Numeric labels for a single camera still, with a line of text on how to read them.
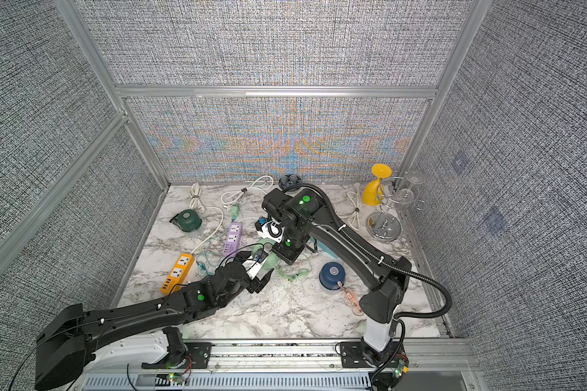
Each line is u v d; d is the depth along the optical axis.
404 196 0.97
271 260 0.70
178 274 0.88
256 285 0.69
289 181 1.17
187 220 0.95
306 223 0.48
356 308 0.82
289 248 0.61
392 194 1.20
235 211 1.07
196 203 1.10
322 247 0.51
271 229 0.63
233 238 0.98
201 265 0.92
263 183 1.21
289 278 0.82
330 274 0.80
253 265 0.65
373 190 0.94
